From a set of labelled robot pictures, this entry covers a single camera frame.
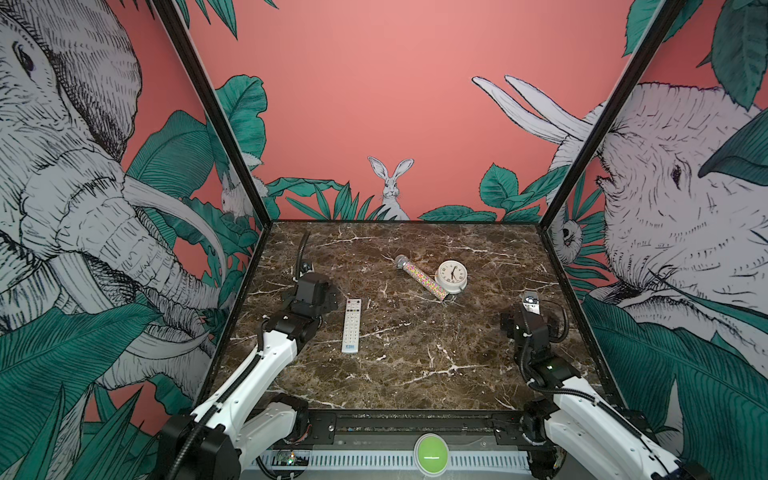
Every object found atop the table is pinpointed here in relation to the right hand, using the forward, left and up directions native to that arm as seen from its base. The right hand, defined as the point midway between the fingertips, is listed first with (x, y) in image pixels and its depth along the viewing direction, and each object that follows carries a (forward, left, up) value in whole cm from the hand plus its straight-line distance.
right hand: (526, 305), depth 82 cm
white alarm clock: (+16, +17, -10) cm, 26 cm away
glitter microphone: (+22, +34, -10) cm, 42 cm away
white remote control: (-1, +50, -11) cm, 52 cm away
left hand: (+4, +60, +4) cm, 60 cm away
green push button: (-34, +28, -11) cm, 45 cm away
